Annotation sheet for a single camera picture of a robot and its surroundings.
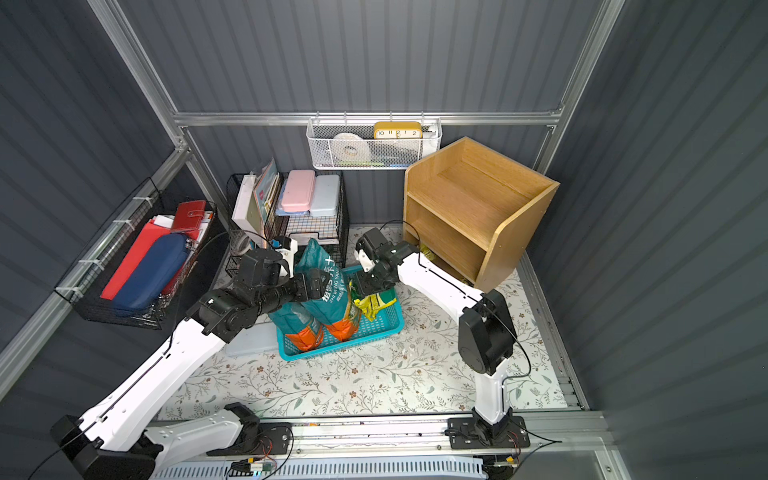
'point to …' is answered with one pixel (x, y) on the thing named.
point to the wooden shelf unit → (473, 211)
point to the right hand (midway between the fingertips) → (372, 291)
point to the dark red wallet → (188, 218)
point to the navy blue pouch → (155, 269)
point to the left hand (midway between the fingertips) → (314, 276)
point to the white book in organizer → (246, 215)
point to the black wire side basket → (84, 286)
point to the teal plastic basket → (387, 323)
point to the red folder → (141, 241)
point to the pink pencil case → (299, 191)
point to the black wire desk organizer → (330, 233)
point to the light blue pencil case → (326, 195)
